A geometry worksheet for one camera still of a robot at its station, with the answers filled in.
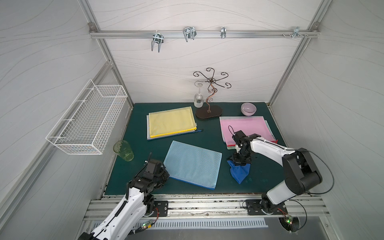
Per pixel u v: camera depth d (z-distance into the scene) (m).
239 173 0.81
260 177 0.85
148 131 1.04
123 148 0.95
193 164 0.88
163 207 0.73
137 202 0.54
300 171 0.45
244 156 0.74
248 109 1.15
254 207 0.73
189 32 0.77
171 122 1.11
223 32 0.78
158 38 0.78
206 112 1.14
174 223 0.70
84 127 0.68
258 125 1.10
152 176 0.64
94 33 0.77
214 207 0.75
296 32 0.77
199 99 0.95
